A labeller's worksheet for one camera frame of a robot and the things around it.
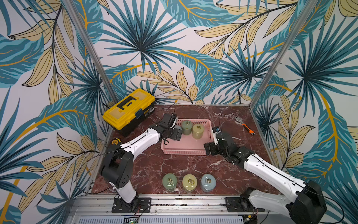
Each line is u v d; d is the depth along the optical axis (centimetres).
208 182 73
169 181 73
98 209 75
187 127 96
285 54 86
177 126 95
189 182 73
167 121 69
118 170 45
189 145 105
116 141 93
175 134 80
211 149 72
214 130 72
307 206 39
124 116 90
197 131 95
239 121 110
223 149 61
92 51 84
